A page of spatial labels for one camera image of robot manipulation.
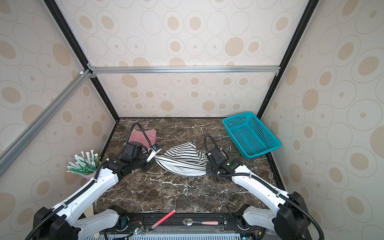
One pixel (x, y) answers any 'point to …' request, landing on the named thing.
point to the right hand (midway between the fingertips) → (210, 168)
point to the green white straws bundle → (83, 165)
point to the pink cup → (89, 176)
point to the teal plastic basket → (252, 138)
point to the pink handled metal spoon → (189, 222)
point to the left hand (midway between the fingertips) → (155, 155)
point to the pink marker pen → (163, 219)
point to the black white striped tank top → (186, 160)
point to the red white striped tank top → (138, 135)
